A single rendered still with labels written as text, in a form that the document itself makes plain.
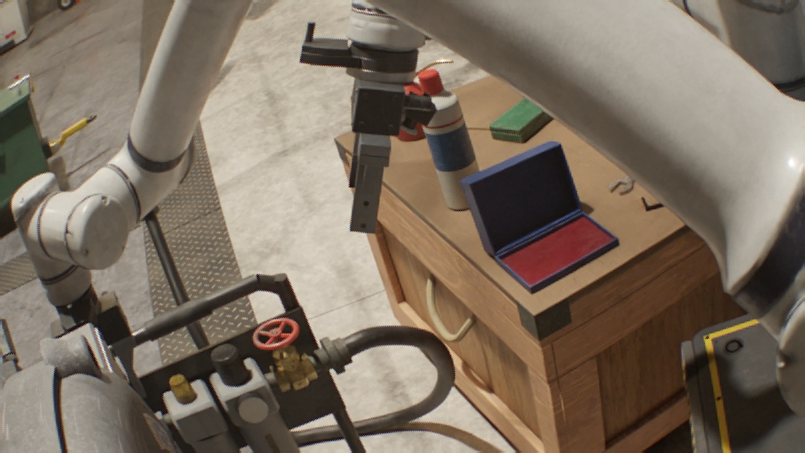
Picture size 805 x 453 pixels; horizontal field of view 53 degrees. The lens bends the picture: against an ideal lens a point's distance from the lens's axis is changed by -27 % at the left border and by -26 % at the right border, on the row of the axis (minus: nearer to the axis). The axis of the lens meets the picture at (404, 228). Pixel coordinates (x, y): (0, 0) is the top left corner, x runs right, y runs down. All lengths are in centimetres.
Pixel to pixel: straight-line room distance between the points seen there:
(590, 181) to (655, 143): 113
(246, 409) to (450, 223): 46
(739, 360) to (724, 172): 93
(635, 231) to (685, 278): 13
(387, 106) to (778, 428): 71
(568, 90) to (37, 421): 37
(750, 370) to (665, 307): 25
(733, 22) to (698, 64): 59
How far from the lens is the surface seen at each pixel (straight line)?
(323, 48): 109
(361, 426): 202
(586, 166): 172
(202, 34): 96
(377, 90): 107
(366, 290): 248
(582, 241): 151
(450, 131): 161
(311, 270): 263
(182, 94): 102
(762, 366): 142
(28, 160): 390
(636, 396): 164
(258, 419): 147
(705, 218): 55
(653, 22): 54
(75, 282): 122
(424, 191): 176
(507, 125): 185
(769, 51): 112
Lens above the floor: 126
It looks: 28 degrees down
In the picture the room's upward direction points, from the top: 18 degrees counter-clockwise
